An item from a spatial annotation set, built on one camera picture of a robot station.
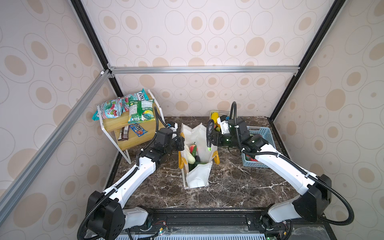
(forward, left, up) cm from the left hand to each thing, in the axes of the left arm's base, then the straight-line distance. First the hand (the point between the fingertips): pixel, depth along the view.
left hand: (188, 137), depth 78 cm
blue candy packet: (+9, +30, -6) cm, 32 cm away
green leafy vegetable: (-6, -5, -19) cm, 20 cm away
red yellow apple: (+3, -2, -18) cm, 18 cm away
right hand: (-1, -11, +2) cm, 11 cm away
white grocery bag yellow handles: (-15, -6, -18) cm, 24 cm away
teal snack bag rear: (+20, +27, +11) cm, 35 cm away
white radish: (-5, -1, -15) cm, 16 cm away
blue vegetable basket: (+18, -54, -21) cm, 61 cm away
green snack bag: (+7, +23, +12) cm, 27 cm away
